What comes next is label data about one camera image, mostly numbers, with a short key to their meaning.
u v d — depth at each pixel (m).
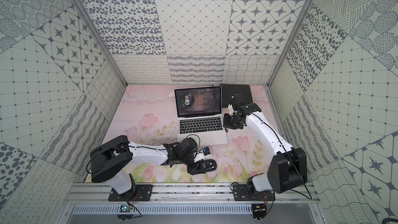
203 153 0.73
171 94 1.13
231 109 0.78
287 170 0.41
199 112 1.01
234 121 0.69
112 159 0.46
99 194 0.75
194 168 0.73
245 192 0.73
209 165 0.80
